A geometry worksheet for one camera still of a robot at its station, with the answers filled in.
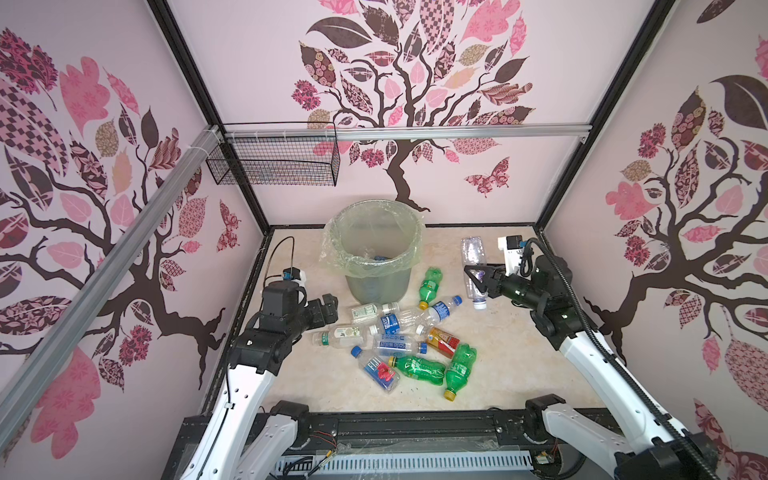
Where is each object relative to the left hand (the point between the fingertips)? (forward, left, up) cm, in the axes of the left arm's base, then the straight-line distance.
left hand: (322, 308), depth 74 cm
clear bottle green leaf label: (-1, -6, -15) cm, 16 cm away
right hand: (+8, -38, +9) cm, 40 cm away
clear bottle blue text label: (-4, -20, -15) cm, 25 cm away
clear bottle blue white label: (+26, -14, -13) cm, 32 cm away
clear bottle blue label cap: (+7, -34, -14) cm, 37 cm away
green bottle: (+16, -30, -15) cm, 38 cm away
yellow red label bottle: (-2, -32, -15) cm, 35 cm away
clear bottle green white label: (+6, -10, -15) cm, 19 cm away
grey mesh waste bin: (+13, -17, -11) cm, 24 cm away
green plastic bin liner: (+31, -11, -7) cm, 34 cm away
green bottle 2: (-12, -28, -13) cm, 34 cm away
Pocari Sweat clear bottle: (+3, -18, -14) cm, 23 cm away
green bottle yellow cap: (-6, -39, -21) cm, 45 cm away
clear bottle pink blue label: (-11, -14, -15) cm, 23 cm away
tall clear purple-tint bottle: (+9, -38, +11) cm, 41 cm away
